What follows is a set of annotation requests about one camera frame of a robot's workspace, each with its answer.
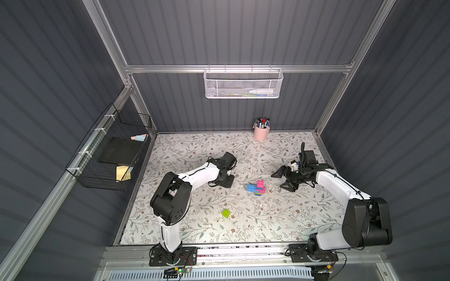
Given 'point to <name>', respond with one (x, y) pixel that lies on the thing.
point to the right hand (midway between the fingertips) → (276, 181)
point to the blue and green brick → (258, 194)
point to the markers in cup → (262, 123)
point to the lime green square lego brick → (226, 213)
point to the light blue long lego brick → (252, 188)
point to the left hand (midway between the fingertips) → (229, 185)
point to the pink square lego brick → (260, 183)
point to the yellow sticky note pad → (123, 172)
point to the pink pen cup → (261, 134)
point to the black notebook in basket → (121, 150)
